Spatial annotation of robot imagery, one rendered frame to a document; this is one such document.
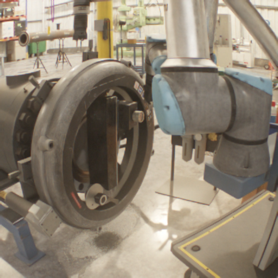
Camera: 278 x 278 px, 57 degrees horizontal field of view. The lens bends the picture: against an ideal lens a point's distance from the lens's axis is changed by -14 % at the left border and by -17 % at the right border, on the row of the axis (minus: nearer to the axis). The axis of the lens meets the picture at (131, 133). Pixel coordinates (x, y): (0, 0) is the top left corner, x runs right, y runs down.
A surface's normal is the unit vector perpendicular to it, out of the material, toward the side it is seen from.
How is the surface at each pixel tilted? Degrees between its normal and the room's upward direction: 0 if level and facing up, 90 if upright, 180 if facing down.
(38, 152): 73
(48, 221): 90
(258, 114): 90
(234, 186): 90
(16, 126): 90
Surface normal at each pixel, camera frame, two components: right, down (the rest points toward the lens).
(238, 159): -0.52, -0.04
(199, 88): 0.03, 0.18
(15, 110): -0.42, -0.38
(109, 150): 0.84, 0.17
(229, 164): -0.68, -0.08
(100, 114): -0.54, 0.25
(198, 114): 0.12, 0.44
